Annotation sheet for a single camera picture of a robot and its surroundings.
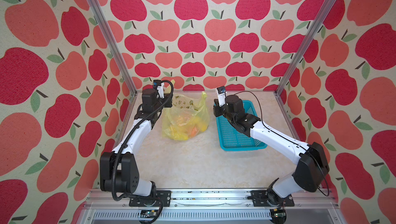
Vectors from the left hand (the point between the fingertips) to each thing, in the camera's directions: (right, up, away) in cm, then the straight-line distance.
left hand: (174, 94), depth 84 cm
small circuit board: (-10, -57, -12) cm, 60 cm away
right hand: (+24, -3, -3) cm, 25 cm away
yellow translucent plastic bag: (+7, -13, +1) cm, 15 cm away
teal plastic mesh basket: (+34, -27, +12) cm, 45 cm away
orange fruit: (+10, -22, +7) cm, 26 cm away
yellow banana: (+1, -23, +4) cm, 24 cm away
